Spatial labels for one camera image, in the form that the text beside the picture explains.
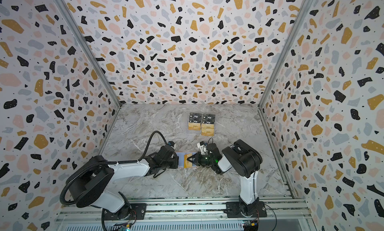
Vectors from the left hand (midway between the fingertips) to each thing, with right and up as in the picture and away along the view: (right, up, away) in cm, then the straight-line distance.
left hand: (182, 158), depth 89 cm
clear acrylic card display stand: (+9, +14, +14) cm, 22 cm away
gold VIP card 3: (+16, +16, +14) cm, 27 cm away
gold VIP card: (+3, -3, 0) cm, 5 cm away
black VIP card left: (+7, +24, +14) cm, 29 cm away
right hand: (+3, +1, 0) cm, 3 cm away
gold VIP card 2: (+6, +19, +14) cm, 24 cm away
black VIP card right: (+16, +24, +14) cm, 32 cm away
